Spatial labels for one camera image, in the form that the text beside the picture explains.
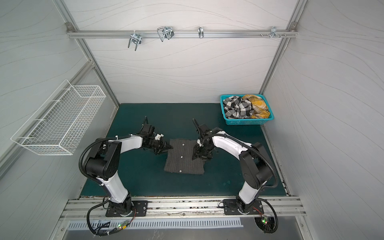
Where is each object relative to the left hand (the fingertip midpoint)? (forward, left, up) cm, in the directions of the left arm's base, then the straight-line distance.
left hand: (174, 146), depth 92 cm
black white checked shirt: (+31, -42, +3) cm, 52 cm away
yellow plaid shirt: (+27, -59, +5) cm, 65 cm away
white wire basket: (-5, +51, +27) cm, 58 cm away
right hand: (-7, -15, +2) cm, 16 cm away
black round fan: (-38, -50, -8) cm, 63 cm away
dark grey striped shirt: (-8, -3, -2) cm, 9 cm away
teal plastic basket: (+20, -37, 0) cm, 42 cm away
